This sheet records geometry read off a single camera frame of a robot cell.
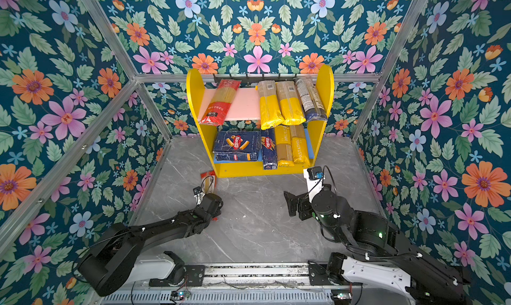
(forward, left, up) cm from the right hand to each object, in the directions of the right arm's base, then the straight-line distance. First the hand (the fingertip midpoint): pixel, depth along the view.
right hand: (296, 189), depth 61 cm
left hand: (+10, +32, -29) cm, 45 cm away
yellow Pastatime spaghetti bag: (+37, -5, -15) cm, 40 cm away
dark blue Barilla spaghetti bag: (+34, +9, -14) cm, 38 cm away
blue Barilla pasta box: (+29, +24, -12) cm, 39 cm away
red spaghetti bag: (+21, +39, -28) cm, 52 cm away
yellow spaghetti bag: (+33, +2, -15) cm, 36 cm away
